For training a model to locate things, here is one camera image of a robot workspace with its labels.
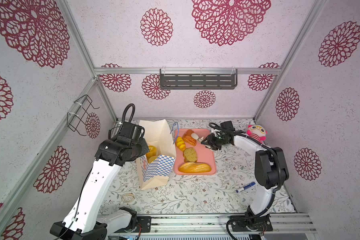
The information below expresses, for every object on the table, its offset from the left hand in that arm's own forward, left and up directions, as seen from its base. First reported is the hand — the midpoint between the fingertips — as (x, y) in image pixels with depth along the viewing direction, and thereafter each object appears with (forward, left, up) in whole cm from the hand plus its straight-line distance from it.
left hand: (143, 150), depth 70 cm
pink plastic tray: (+13, -34, -27) cm, 45 cm away
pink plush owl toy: (+27, -71, -20) cm, 79 cm away
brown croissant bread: (+26, -22, -23) cm, 41 cm away
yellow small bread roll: (+21, -18, -24) cm, 37 cm away
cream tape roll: (-13, +12, -27) cm, 33 cm away
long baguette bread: (+2, -23, -23) cm, 33 cm away
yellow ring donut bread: (+12, 0, -21) cm, 24 cm away
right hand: (+16, -32, -16) cm, 39 cm away
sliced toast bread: (+12, -24, -25) cm, 37 cm away
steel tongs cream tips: (+22, -28, -19) cm, 41 cm away
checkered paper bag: (+21, -3, -13) cm, 25 cm away
